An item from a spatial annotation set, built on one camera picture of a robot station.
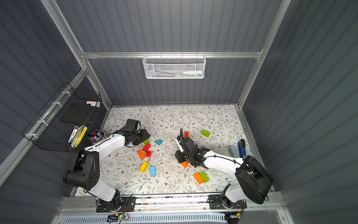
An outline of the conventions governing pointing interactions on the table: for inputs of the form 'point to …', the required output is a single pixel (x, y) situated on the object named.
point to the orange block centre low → (184, 164)
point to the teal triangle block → (158, 142)
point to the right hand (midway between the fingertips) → (178, 153)
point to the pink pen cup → (96, 137)
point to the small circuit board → (117, 218)
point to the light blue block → (152, 171)
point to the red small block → (148, 154)
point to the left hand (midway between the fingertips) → (146, 136)
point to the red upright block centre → (186, 134)
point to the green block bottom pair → (204, 176)
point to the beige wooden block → (140, 145)
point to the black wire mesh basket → (61, 125)
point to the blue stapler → (241, 148)
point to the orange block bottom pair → (198, 178)
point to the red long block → (147, 147)
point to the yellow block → (144, 166)
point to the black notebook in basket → (78, 113)
